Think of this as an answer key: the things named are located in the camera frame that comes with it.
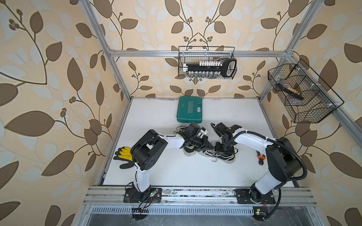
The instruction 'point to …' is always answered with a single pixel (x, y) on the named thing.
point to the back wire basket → (183, 60)
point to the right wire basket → (308, 98)
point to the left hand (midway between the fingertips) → (212, 145)
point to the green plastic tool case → (189, 109)
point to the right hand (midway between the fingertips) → (220, 154)
